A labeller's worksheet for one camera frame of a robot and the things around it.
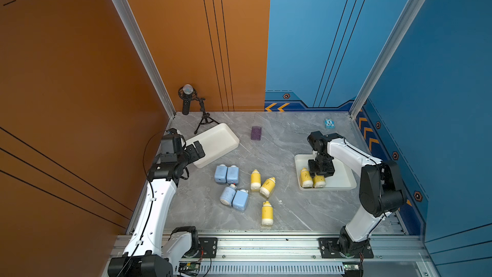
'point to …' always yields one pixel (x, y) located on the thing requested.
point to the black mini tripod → (206, 118)
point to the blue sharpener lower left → (228, 195)
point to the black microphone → (186, 93)
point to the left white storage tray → (216, 142)
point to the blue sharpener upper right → (232, 174)
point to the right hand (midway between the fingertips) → (316, 175)
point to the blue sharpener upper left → (220, 173)
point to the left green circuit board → (188, 265)
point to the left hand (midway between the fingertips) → (192, 146)
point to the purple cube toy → (255, 133)
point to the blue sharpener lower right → (241, 200)
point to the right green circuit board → (351, 266)
